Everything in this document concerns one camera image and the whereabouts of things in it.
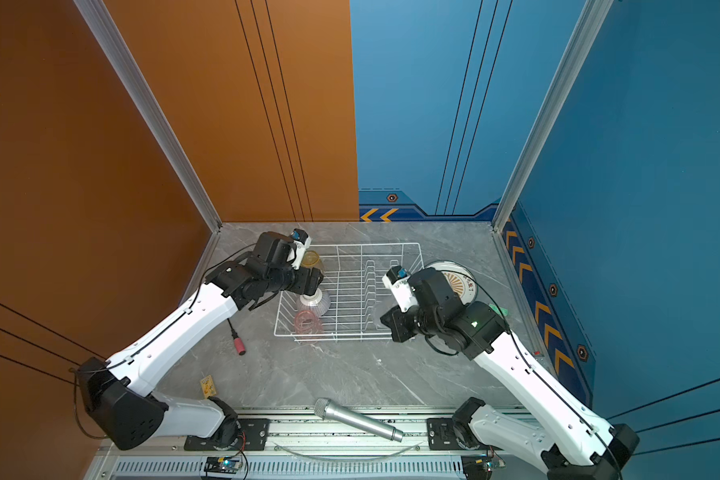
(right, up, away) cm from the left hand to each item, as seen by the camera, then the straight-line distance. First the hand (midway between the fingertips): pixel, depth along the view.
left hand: (311, 270), depth 78 cm
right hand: (+18, -10, -10) cm, 23 cm away
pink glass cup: (-2, -15, +6) cm, 16 cm away
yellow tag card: (-29, -32, +2) cm, 43 cm away
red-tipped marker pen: (-24, -23, +11) cm, 35 cm away
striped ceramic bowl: (-1, -11, +13) cm, 17 cm away
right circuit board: (+41, -46, -8) cm, 62 cm away
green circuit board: (-20, -46, -7) cm, 51 cm away
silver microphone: (+5, -35, -3) cm, 35 cm away
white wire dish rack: (+9, -4, +27) cm, 29 cm away
